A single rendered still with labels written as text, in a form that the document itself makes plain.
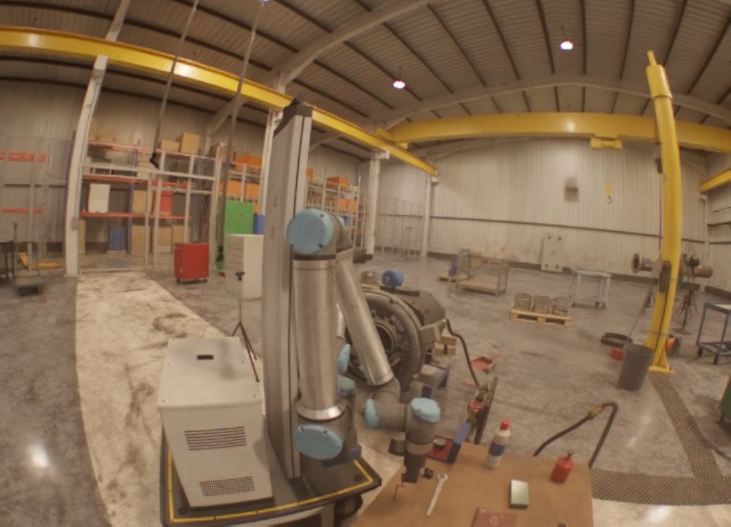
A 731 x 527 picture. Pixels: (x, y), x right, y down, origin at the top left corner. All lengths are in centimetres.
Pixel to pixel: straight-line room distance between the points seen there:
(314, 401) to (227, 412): 29
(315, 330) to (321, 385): 16
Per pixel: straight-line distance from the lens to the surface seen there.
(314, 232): 73
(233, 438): 107
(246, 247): 549
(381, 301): 192
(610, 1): 1048
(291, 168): 98
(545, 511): 127
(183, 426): 103
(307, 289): 76
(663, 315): 444
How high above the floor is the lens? 137
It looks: 4 degrees down
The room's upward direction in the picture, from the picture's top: 4 degrees clockwise
